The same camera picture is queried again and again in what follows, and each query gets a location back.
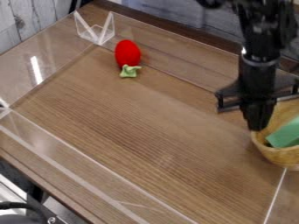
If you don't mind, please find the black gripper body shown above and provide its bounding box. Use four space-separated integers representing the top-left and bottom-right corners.
216 72 299 112

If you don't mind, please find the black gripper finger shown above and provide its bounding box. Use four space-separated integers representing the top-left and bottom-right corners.
258 99 277 130
241 101 260 130

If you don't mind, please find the green stick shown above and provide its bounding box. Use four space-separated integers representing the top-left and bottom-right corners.
266 116 299 148

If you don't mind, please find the light wooden bowl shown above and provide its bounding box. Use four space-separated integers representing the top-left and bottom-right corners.
252 98 299 172

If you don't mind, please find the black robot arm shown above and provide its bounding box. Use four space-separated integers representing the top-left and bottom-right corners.
195 0 299 131

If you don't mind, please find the red plush strawberry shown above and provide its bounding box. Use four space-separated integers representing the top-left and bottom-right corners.
115 39 142 78

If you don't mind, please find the black metal table clamp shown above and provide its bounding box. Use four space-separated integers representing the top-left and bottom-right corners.
26 195 61 224

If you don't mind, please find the clear acrylic corner bracket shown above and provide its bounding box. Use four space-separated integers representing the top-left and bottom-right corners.
74 11 117 46

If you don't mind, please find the clear acrylic tray wall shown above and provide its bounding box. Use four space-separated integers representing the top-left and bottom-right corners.
0 104 198 224

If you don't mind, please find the black cable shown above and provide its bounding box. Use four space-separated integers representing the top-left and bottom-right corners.
0 202 49 224

